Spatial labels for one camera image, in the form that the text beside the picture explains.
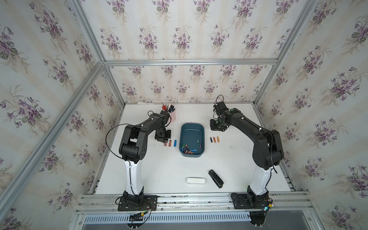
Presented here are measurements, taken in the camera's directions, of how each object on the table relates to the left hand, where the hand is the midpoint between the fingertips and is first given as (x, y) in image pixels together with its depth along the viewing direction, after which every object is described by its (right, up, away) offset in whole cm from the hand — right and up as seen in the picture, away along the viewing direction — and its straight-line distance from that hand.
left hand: (168, 141), depth 96 cm
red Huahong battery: (-1, -1, -2) cm, 3 cm away
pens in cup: (+1, +24, +7) cm, 25 cm away
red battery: (+2, -1, -1) cm, 2 cm away
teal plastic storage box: (+16, +1, 0) cm, 16 cm away
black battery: (+30, +1, +2) cm, 30 cm away
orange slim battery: (+33, +1, +2) cm, 33 cm away
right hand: (+31, +10, -3) cm, 32 cm away
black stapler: (+29, -17, -18) cm, 38 cm away
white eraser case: (+18, -19, -18) cm, 32 cm away
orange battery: (+35, +1, +2) cm, 35 cm away
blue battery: (+5, -1, -1) cm, 5 cm away
